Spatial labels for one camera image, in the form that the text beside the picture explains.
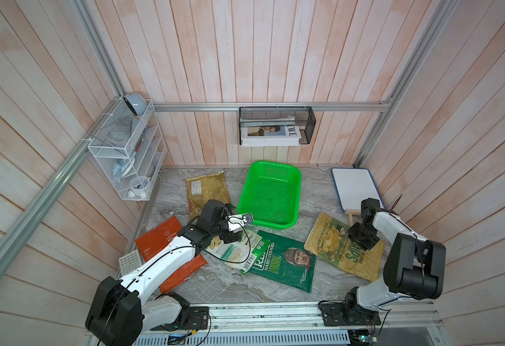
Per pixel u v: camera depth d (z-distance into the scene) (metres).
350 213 1.00
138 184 0.90
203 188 1.07
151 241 0.93
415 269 0.45
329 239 0.90
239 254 0.87
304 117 0.98
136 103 0.82
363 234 0.76
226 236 0.73
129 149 0.75
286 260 0.86
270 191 1.09
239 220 0.68
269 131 0.95
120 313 0.39
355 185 1.11
